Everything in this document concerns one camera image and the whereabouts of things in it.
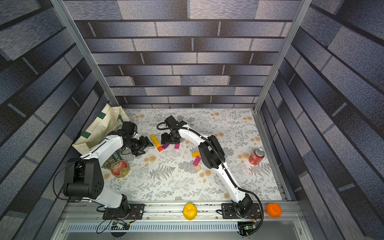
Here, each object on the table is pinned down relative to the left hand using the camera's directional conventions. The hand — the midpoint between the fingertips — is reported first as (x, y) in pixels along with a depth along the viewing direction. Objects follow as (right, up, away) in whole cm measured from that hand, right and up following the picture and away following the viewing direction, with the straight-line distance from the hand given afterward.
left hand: (150, 146), depth 89 cm
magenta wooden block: (+15, -2, +8) cm, 17 cm away
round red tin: (-17, -13, -3) cm, 21 cm away
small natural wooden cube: (+29, -13, -1) cm, 32 cm away
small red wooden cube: (+4, -3, +9) cm, 10 cm away
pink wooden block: (+28, -10, +3) cm, 30 cm away
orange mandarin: (+65, -28, -19) cm, 73 cm away
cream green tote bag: (-28, +16, +5) cm, 32 cm away
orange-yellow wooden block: (0, +1, +12) cm, 12 cm away
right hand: (+7, +1, +11) cm, 13 cm away
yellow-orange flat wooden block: (+27, -6, +6) cm, 29 cm away
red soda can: (+62, -6, -5) cm, 62 cm away
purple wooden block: (+8, -1, +8) cm, 11 cm away
